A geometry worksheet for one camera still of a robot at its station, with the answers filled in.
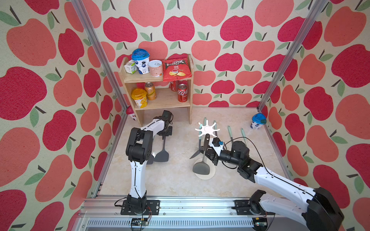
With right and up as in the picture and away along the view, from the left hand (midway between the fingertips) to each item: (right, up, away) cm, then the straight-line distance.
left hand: (167, 134), depth 104 cm
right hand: (+22, -5, -31) cm, 38 cm away
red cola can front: (+11, +28, -16) cm, 34 cm away
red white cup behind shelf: (-28, +17, +1) cm, 33 cm away
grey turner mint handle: (-1, -13, -11) cm, 17 cm away
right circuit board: (+51, -42, -32) cm, 74 cm away
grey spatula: (-9, -15, -16) cm, 24 cm away
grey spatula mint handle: (+46, +2, 0) cm, 46 cm away
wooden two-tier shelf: (-1, +26, -5) cm, 27 cm away
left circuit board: (-11, -42, -31) cm, 54 cm away
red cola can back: (+6, +35, -6) cm, 36 cm away
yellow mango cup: (-15, +25, -18) cm, 35 cm away
